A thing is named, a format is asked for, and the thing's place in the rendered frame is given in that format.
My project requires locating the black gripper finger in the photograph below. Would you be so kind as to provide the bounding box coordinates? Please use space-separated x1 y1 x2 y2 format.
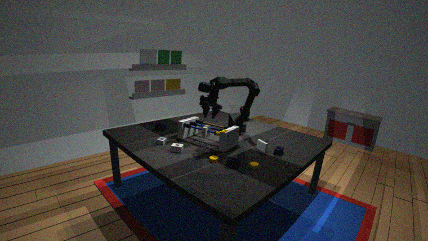
211 108 220 119
201 106 210 118

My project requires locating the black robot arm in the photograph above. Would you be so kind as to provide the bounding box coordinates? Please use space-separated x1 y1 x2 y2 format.
198 77 260 125

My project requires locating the yellow short cylinder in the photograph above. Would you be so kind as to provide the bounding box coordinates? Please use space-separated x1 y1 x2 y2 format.
249 162 259 169
209 155 219 163

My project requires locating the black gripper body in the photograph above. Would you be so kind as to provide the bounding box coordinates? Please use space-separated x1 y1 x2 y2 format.
199 93 222 109

